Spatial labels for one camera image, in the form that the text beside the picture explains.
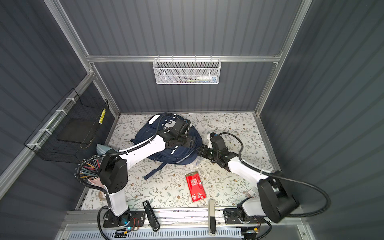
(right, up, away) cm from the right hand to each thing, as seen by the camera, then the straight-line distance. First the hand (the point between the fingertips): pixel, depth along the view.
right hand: (199, 151), depth 86 cm
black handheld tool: (-24, -30, -13) cm, 41 cm away
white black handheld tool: (+5, -30, -16) cm, 34 cm away
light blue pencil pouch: (-62, 0, +8) cm, 62 cm away
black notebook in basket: (-59, +12, -15) cm, 63 cm away
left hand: (-5, +7, +3) cm, 9 cm away
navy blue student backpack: (-35, +12, +16) cm, 40 cm away
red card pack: (-2, -22, -1) cm, 22 cm away
